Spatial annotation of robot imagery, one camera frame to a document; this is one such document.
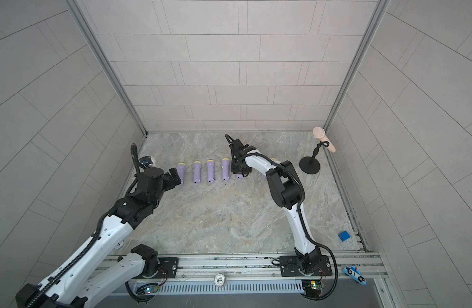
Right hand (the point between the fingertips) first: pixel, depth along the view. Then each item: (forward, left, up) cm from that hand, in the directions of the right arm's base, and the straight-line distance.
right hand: (237, 170), depth 102 cm
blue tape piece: (-37, -43, +1) cm, 56 cm away
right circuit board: (-53, -25, -1) cm, 59 cm away
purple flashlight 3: (-6, -1, +4) cm, 8 cm away
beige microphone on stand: (-3, -36, +28) cm, 46 cm away
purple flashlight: (0, +14, +5) cm, 15 cm away
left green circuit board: (-50, +32, +4) cm, 60 cm away
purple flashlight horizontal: (-2, +20, +6) cm, 21 cm away
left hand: (-13, +26, +21) cm, 36 cm away
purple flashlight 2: (-2, +6, +5) cm, 8 cm away
